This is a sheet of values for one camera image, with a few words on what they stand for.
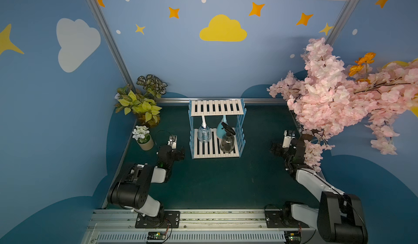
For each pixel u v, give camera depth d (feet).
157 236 2.35
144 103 2.97
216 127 3.24
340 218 1.50
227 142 2.95
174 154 2.82
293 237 2.36
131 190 1.45
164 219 2.35
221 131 3.13
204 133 3.42
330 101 1.79
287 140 2.60
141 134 2.97
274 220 2.46
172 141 2.64
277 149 2.64
